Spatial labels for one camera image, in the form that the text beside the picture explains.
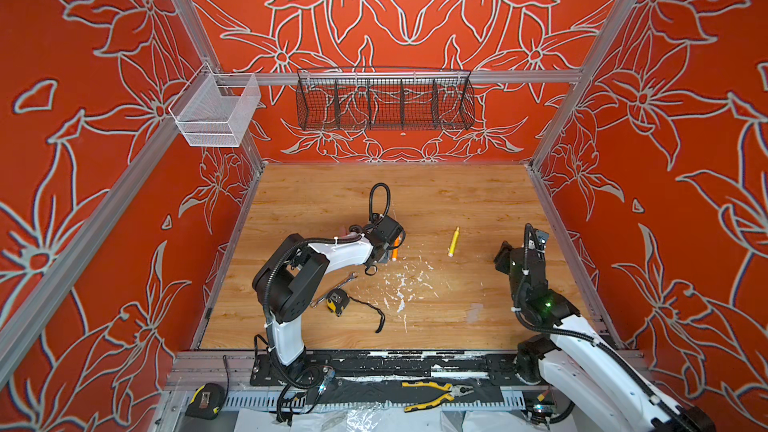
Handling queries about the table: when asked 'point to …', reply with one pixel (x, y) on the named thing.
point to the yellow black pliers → (452, 391)
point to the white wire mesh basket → (214, 108)
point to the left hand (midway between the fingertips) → (373, 248)
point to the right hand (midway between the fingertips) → (509, 244)
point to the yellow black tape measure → (206, 401)
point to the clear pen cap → (473, 312)
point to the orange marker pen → (395, 251)
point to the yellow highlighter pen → (454, 242)
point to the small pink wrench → (325, 295)
